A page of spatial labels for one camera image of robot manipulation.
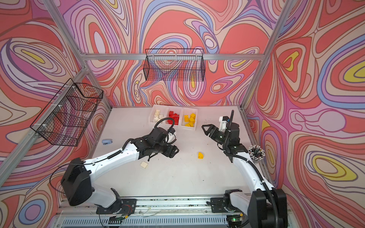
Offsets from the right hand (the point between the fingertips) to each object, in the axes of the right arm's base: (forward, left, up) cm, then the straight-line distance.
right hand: (205, 132), depth 81 cm
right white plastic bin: (+26, +8, -17) cm, 32 cm away
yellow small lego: (+18, +10, -16) cm, 26 cm away
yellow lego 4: (+18, +7, -15) cm, 24 cm away
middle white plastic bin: (+29, +18, -15) cm, 37 cm away
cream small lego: (+26, +35, -17) cm, 47 cm away
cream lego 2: (-11, +38, -17) cm, 43 cm away
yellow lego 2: (+25, +10, -16) cm, 31 cm away
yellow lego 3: (+23, +7, -15) cm, 29 cm away
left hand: (-7, +18, -5) cm, 20 cm away
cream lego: (+27, +31, -16) cm, 44 cm away
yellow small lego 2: (-6, +2, -18) cm, 19 cm away
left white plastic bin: (+25, +37, -11) cm, 46 cm away
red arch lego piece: (+27, +19, -15) cm, 36 cm away
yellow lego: (+26, +5, -14) cm, 29 cm away
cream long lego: (+31, +34, -16) cm, 49 cm away
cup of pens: (-13, -26, -3) cm, 29 cm away
